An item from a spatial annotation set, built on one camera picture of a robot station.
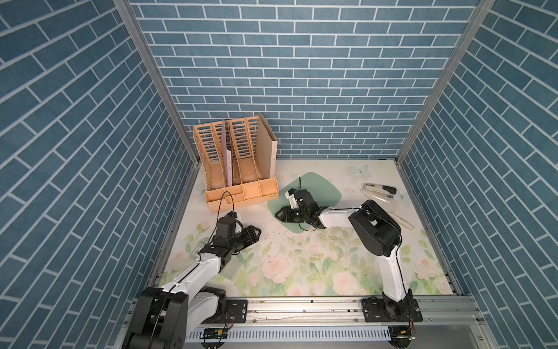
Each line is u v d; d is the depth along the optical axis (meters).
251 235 0.78
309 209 0.81
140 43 0.77
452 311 0.75
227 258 0.64
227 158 0.86
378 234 0.55
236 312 0.73
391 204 1.04
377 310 0.73
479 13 0.71
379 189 1.05
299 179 1.14
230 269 0.81
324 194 1.05
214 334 0.72
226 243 0.67
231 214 0.80
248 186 0.98
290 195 0.93
